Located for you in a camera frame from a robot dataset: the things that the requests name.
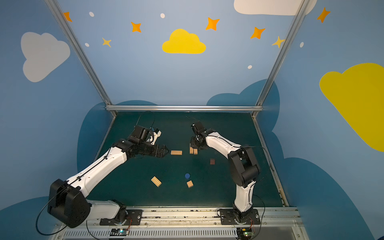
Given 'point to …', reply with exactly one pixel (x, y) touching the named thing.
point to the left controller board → (119, 232)
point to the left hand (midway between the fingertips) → (164, 149)
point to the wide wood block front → (156, 181)
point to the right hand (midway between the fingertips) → (196, 143)
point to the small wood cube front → (190, 184)
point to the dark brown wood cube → (212, 161)
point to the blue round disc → (187, 175)
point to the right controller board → (244, 233)
